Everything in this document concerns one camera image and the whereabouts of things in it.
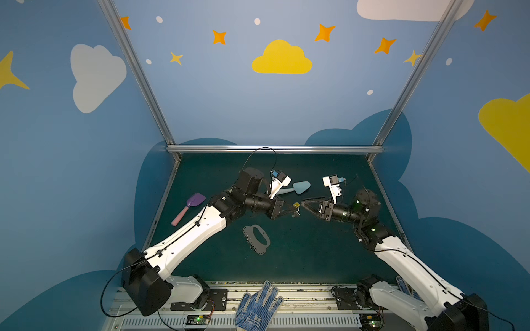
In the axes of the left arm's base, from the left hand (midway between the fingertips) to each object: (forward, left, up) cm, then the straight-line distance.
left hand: (295, 210), depth 66 cm
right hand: (+3, -3, 0) cm, 5 cm away
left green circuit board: (-28, +33, -29) cm, 52 cm away
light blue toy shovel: (+29, -7, -27) cm, 41 cm away
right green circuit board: (-27, -29, -30) cm, 49 cm away
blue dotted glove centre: (-26, +14, -29) cm, 42 cm away
